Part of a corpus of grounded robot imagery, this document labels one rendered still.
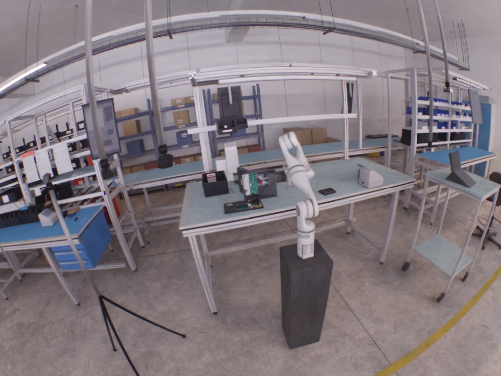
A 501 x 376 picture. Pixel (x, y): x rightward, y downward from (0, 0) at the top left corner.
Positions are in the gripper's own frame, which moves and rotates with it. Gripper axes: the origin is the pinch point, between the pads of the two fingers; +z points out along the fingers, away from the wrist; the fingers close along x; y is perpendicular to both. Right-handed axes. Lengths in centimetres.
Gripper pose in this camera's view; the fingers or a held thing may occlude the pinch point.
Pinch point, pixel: (259, 181)
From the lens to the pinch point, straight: 142.9
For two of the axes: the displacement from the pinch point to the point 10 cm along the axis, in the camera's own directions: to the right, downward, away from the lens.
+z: -9.8, 1.8, -1.2
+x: -1.3, -9.3, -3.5
